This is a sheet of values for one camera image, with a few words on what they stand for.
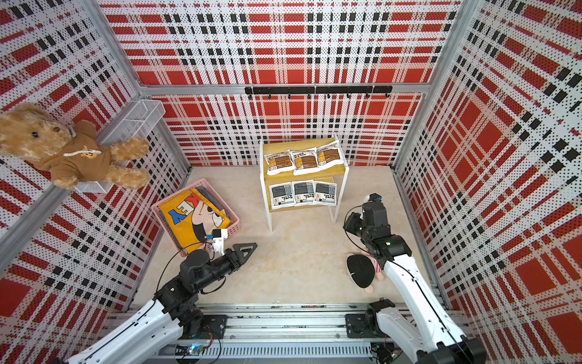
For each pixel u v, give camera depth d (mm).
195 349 691
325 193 886
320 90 893
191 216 932
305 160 747
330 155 752
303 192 888
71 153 547
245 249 734
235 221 927
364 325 727
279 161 734
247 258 676
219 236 704
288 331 736
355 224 690
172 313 545
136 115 891
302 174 733
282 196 881
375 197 690
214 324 739
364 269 794
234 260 654
